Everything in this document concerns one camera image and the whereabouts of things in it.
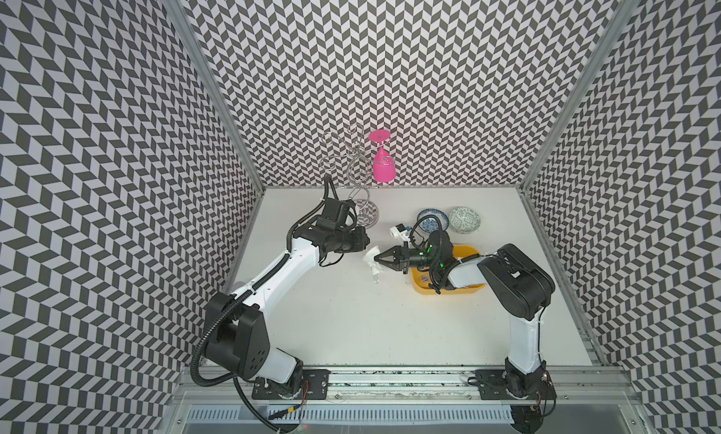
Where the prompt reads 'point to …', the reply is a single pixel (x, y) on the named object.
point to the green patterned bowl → (465, 220)
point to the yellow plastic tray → (421, 278)
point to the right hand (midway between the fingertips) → (376, 263)
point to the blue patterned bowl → (432, 220)
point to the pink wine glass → (384, 165)
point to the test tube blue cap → (375, 271)
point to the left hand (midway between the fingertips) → (367, 242)
